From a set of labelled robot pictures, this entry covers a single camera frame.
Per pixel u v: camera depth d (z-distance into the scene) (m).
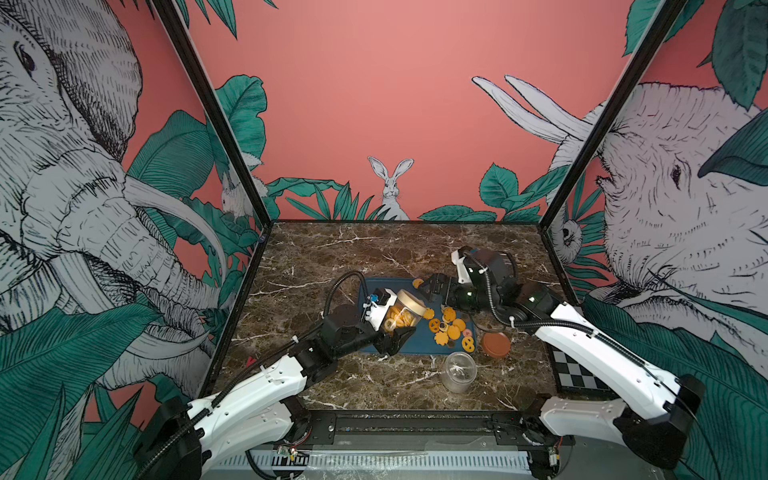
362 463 0.70
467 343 0.88
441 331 0.90
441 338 0.88
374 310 0.64
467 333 0.90
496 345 0.88
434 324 0.92
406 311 0.69
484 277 0.51
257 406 0.47
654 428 0.40
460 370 0.84
